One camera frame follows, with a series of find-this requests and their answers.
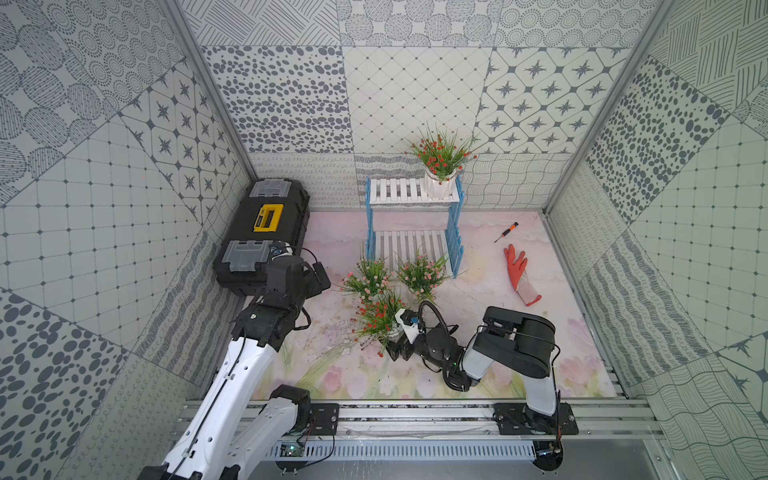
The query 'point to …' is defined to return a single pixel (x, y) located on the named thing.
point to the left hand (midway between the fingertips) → (314, 270)
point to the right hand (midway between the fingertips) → (390, 326)
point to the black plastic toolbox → (273, 210)
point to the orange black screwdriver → (512, 228)
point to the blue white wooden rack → (394, 248)
